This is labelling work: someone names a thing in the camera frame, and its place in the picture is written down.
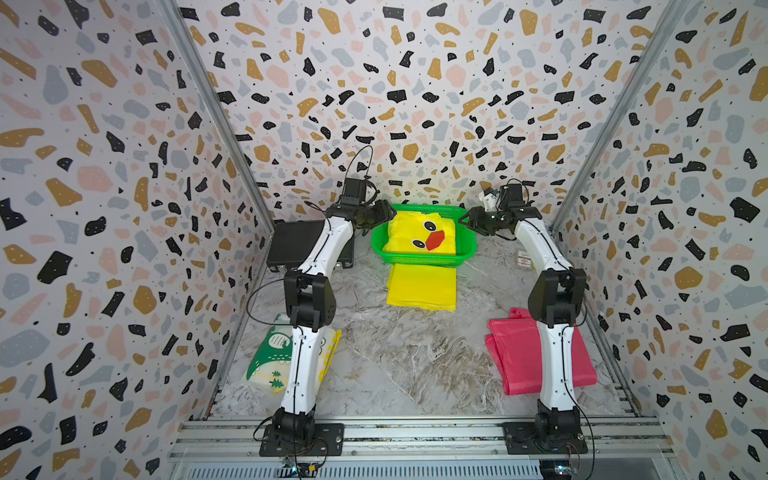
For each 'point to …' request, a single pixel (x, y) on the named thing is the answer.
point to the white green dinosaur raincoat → (269, 362)
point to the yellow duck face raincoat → (420, 233)
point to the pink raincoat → (515, 345)
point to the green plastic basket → (466, 241)
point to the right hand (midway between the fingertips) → (464, 220)
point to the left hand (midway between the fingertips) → (395, 212)
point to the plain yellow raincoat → (423, 286)
